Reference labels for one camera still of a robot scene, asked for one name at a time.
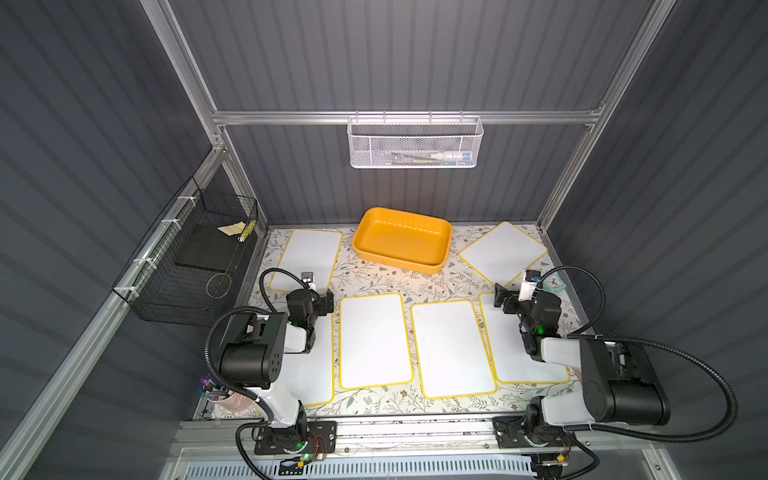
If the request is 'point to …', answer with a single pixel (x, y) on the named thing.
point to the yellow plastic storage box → (404, 240)
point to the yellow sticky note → (233, 229)
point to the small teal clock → (553, 283)
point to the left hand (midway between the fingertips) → (317, 290)
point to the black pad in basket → (205, 245)
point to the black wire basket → (190, 269)
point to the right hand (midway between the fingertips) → (517, 285)
